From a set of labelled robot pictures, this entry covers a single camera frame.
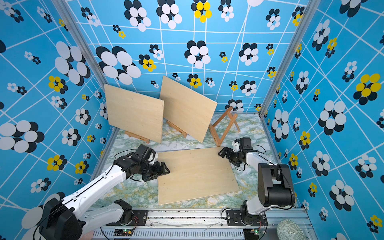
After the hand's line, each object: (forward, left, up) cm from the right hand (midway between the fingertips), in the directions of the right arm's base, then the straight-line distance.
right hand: (225, 157), depth 93 cm
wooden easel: (+15, +62, +3) cm, 64 cm away
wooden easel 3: (+23, +4, +9) cm, 25 cm away
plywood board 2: (+25, +26, +16) cm, 40 cm away
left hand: (-14, +33, +8) cm, 37 cm away
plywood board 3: (-12, +19, +1) cm, 23 cm away
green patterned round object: (-37, -25, -2) cm, 45 cm away
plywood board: (+18, +55, +18) cm, 61 cm away
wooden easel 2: (+17, +28, +2) cm, 33 cm away
